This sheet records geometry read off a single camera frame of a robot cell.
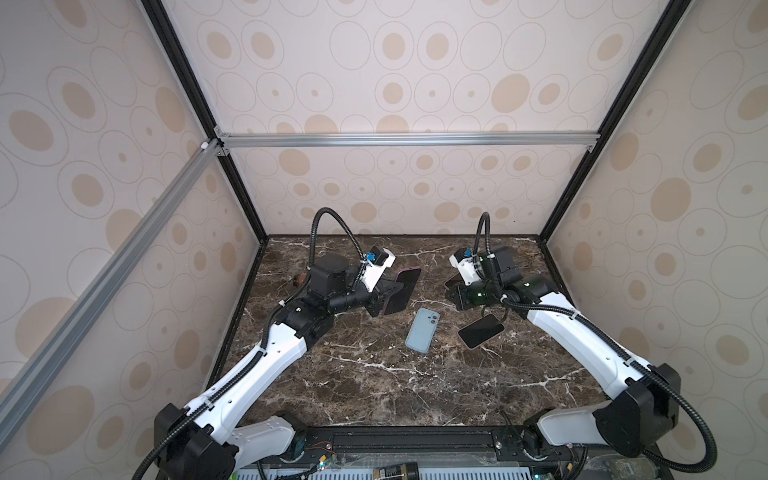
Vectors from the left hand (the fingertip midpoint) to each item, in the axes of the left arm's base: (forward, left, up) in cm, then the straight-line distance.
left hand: (405, 282), depth 67 cm
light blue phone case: (+4, -7, -32) cm, 33 cm away
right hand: (+5, -12, -12) cm, 18 cm away
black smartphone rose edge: (+3, -25, -32) cm, 41 cm away
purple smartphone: (-2, +2, -4) cm, 5 cm away
